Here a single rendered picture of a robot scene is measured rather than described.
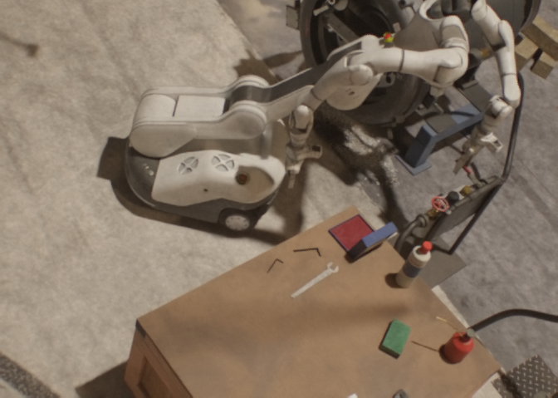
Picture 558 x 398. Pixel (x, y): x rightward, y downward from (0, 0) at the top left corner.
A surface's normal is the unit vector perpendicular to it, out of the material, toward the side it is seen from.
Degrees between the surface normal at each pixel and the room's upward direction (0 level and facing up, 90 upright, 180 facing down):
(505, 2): 48
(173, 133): 88
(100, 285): 0
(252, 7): 0
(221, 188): 90
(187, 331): 0
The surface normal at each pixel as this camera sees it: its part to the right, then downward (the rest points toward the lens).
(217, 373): 0.25, -0.62
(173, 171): -0.39, -0.64
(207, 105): 0.00, -0.66
